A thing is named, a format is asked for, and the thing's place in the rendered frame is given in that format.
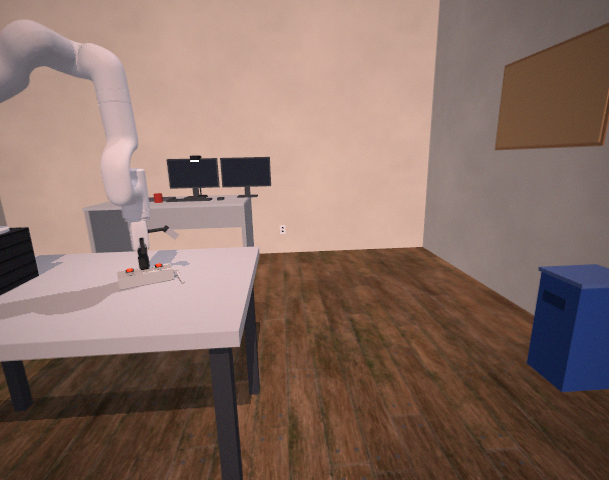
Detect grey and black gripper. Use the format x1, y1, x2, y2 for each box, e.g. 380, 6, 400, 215
125, 217, 150, 269

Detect white power strip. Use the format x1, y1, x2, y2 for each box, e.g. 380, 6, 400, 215
117, 263, 184, 290

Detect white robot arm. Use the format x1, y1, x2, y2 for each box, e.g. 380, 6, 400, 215
0, 20, 151, 220

